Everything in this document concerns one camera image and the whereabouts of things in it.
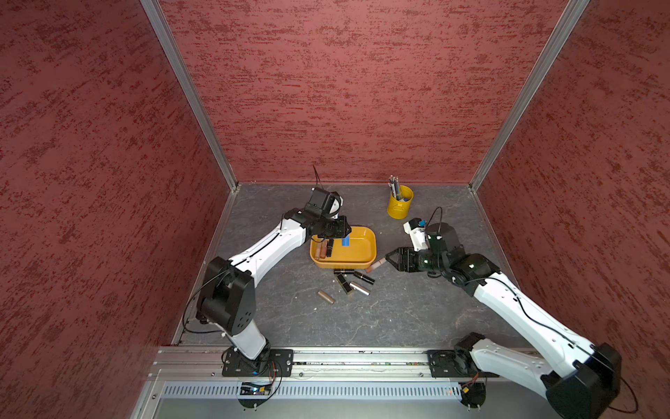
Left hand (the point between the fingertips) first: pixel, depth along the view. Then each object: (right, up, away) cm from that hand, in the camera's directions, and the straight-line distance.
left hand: (346, 234), depth 85 cm
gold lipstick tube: (-7, -22, +2) cm, 23 cm away
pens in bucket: (+19, +18, +15) cm, 31 cm away
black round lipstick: (-7, -6, +13) cm, 16 cm away
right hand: (+14, -8, -8) cm, 18 cm away
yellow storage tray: (+5, -7, +13) cm, 16 cm away
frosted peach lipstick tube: (-11, -7, +13) cm, 18 cm away
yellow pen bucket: (+22, +8, +20) cm, 31 cm away
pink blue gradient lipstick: (0, -2, -2) cm, 3 cm away
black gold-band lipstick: (-1, -14, +7) cm, 16 cm away
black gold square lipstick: (-1, -18, +4) cm, 18 cm away
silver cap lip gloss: (-9, -7, +13) cm, 17 cm away
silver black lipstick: (+4, -19, +3) cm, 19 cm away
